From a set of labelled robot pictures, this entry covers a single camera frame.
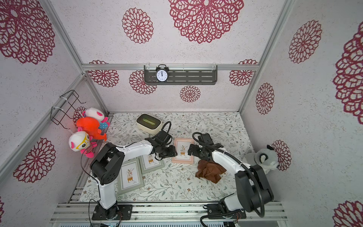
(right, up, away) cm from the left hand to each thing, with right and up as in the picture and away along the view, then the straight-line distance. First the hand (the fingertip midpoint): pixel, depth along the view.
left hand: (175, 155), depth 93 cm
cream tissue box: (-21, +21, +14) cm, 32 cm away
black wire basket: (-60, +26, -20) cm, 68 cm away
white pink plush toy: (-52, +27, +1) cm, 58 cm away
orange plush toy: (-53, +20, -4) cm, 57 cm away
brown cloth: (+21, -8, -7) cm, 24 cm away
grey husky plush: (+48, +3, -20) cm, 52 cm away
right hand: (+12, +3, -3) cm, 13 cm away
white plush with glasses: (-53, +11, -13) cm, 56 cm away
